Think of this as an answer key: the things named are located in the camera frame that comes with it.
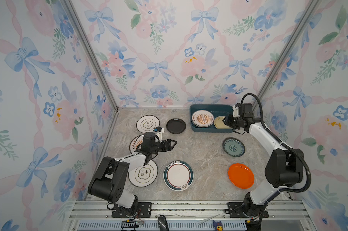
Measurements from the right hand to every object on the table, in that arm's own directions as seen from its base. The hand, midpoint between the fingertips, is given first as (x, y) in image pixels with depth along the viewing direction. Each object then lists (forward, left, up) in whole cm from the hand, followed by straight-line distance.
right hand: (226, 119), depth 92 cm
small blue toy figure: (-55, +11, -14) cm, 58 cm away
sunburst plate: (+14, +12, -15) cm, 24 cm away
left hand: (-13, +33, -6) cm, 37 cm away
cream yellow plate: (+7, 0, -13) cm, 15 cm away
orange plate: (-30, -6, -16) cm, 35 cm away
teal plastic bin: (+23, -1, -15) cm, 27 cm away
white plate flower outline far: (+9, +55, -15) cm, 57 cm away
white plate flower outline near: (-31, +51, -16) cm, 62 cm away
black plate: (+6, +33, -15) cm, 37 cm away
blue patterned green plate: (-10, -7, -17) cm, 21 cm away
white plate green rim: (-30, +30, -17) cm, 46 cm away
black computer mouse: (-54, +37, -10) cm, 67 cm away
